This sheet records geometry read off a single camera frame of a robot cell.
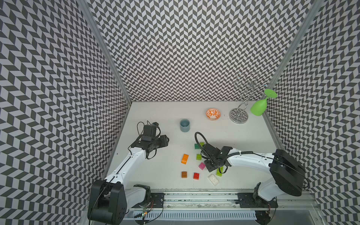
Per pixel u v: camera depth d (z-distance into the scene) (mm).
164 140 743
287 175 433
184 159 867
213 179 788
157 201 724
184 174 806
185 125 1008
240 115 1052
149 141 643
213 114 1083
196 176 803
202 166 824
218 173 810
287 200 754
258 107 861
